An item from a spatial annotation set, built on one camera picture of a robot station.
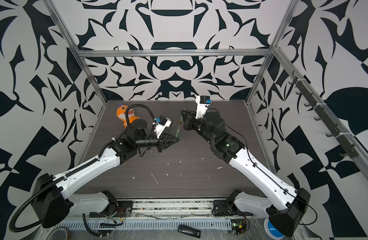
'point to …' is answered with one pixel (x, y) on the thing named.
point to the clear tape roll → (59, 233)
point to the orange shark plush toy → (121, 112)
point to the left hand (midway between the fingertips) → (179, 136)
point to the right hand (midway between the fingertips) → (181, 110)
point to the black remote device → (189, 231)
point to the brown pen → (127, 162)
